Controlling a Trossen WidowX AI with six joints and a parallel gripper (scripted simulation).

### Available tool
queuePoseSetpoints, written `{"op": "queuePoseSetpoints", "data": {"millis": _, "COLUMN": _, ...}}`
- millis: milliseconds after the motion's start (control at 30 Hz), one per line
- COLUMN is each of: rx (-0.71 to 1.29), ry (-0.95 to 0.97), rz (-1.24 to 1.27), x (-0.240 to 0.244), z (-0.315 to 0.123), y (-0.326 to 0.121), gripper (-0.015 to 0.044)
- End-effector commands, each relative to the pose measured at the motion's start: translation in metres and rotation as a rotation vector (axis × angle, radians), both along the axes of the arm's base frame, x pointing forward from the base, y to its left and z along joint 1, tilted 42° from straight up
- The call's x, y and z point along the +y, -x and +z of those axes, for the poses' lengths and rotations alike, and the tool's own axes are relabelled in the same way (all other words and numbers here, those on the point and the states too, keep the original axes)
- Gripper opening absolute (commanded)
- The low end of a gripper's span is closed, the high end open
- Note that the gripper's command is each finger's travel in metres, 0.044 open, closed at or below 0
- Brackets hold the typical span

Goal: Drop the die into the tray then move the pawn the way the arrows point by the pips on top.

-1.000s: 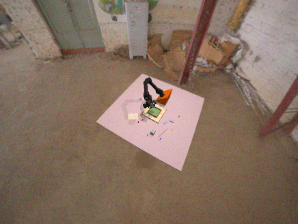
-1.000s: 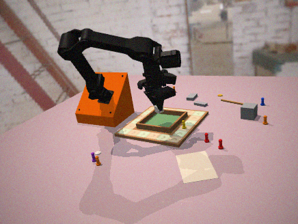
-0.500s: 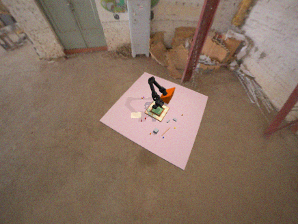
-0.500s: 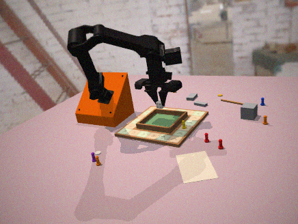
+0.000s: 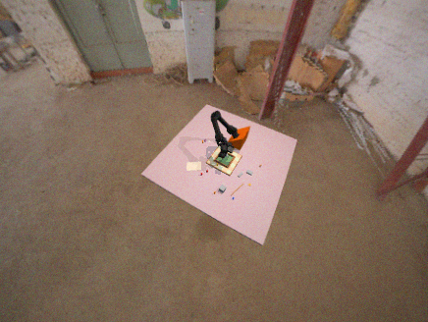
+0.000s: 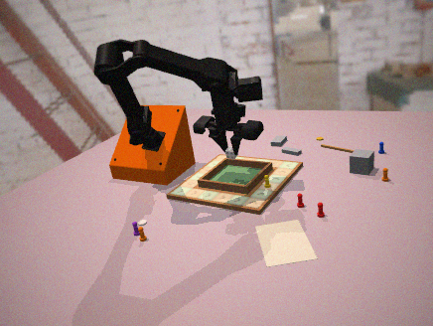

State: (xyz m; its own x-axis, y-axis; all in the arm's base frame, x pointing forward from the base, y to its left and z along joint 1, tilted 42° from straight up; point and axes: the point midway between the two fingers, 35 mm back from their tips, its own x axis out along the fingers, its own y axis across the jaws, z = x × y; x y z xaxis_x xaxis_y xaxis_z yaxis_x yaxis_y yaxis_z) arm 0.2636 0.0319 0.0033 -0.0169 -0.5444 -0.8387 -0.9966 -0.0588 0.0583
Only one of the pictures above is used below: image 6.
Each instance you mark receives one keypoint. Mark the purple pawn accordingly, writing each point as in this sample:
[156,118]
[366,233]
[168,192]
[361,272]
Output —
[136,232]

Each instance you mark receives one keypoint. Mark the grey die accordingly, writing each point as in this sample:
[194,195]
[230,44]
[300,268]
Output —
[229,153]

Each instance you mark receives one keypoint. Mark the orange game pawn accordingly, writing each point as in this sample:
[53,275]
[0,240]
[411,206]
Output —
[142,236]
[384,178]

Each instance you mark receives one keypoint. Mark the cream paper sheet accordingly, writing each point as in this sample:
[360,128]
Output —
[284,243]

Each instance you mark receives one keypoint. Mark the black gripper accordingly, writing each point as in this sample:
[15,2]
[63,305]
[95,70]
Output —
[226,120]

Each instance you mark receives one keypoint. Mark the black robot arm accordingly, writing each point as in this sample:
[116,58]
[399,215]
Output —
[210,74]

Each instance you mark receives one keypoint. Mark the red pawn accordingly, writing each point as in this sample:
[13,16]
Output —
[320,214]
[300,202]

